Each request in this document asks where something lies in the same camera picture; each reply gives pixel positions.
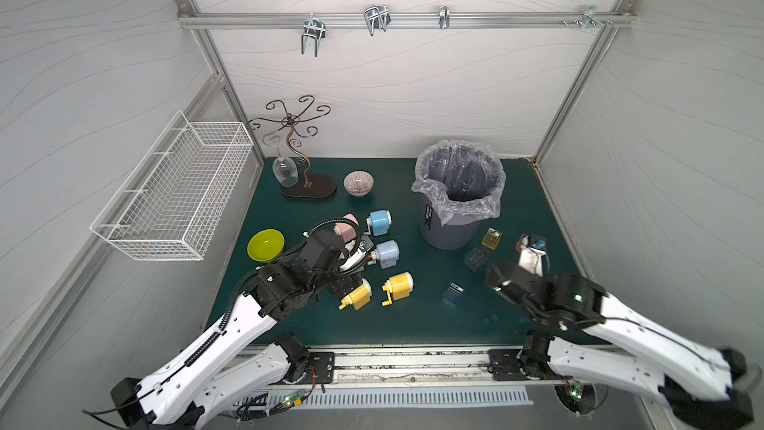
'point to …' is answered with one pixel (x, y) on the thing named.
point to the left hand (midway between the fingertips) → (345, 256)
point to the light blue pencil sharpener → (379, 221)
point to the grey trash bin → (449, 237)
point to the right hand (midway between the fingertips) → (506, 270)
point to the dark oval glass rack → (310, 186)
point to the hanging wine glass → (286, 169)
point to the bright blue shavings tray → (453, 294)
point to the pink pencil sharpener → (346, 230)
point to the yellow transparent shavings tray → (491, 238)
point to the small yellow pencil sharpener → (359, 298)
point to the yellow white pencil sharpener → (398, 287)
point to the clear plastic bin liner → (464, 180)
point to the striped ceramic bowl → (358, 182)
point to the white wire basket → (166, 203)
